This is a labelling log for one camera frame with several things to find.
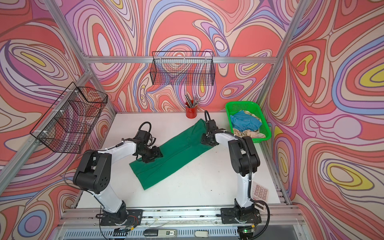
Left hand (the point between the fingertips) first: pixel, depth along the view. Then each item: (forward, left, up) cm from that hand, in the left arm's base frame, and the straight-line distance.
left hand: (162, 156), depth 93 cm
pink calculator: (-21, -56, -1) cm, 60 cm away
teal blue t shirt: (+26, -56, +3) cm, 62 cm away
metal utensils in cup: (+41, -17, +9) cm, 45 cm away
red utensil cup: (+36, -18, +4) cm, 40 cm away
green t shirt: (+6, -12, -1) cm, 13 cm away
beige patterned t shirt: (+16, -63, +2) cm, 65 cm away
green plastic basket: (+44, -53, +1) cm, 69 cm away
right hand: (+11, -29, -2) cm, 31 cm away
